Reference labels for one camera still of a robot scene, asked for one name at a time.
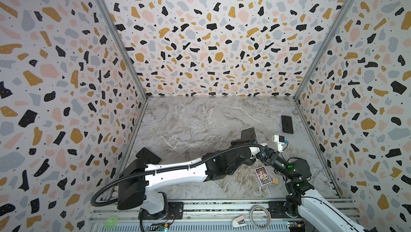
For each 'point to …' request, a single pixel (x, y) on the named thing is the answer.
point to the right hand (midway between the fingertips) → (252, 148)
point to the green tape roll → (111, 222)
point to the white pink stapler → (239, 222)
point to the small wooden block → (275, 180)
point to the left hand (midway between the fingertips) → (251, 137)
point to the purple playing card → (263, 176)
